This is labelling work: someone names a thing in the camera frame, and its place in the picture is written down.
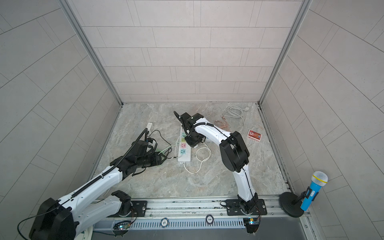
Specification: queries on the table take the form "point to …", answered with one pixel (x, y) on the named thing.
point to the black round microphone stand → (290, 203)
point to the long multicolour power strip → (184, 150)
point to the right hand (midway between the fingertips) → (194, 144)
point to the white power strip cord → (199, 160)
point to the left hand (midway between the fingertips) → (168, 156)
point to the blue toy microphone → (319, 179)
